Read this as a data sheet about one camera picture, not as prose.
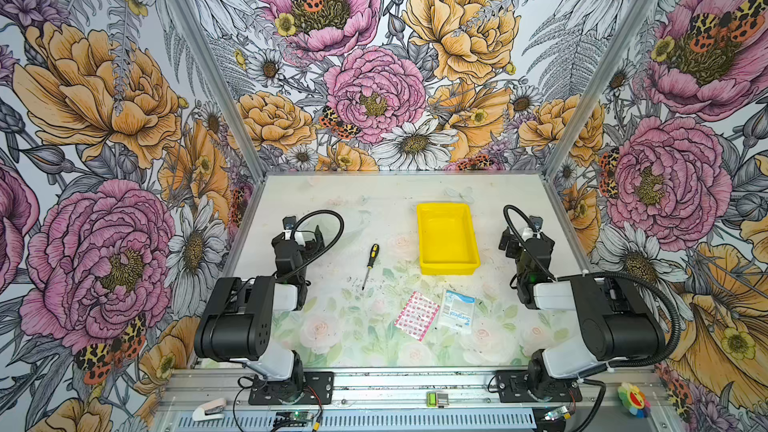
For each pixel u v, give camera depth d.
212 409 0.69
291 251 0.72
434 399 0.70
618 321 0.46
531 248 0.75
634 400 0.71
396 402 0.74
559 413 0.71
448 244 0.97
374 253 0.97
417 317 0.85
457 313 0.87
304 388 0.73
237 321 0.46
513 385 0.74
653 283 0.78
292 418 0.71
